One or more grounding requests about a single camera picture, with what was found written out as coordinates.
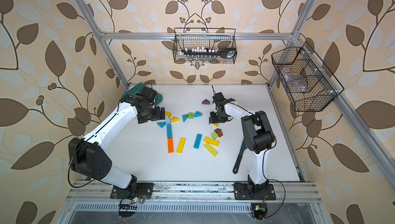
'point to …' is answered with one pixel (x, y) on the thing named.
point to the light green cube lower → (214, 135)
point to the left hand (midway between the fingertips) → (158, 116)
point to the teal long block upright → (197, 141)
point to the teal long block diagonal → (169, 131)
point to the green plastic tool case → (138, 88)
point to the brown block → (219, 132)
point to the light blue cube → (167, 121)
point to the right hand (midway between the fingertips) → (215, 120)
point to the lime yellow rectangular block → (211, 150)
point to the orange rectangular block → (170, 145)
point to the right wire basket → (308, 84)
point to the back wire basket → (204, 45)
